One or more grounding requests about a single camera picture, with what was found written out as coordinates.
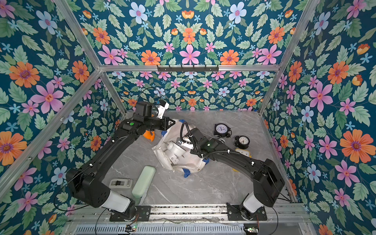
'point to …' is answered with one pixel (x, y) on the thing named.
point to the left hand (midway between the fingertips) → (176, 121)
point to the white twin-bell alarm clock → (175, 151)
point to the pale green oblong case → (143, 183)
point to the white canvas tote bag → (189, 162)
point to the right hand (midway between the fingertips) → (198, 137)
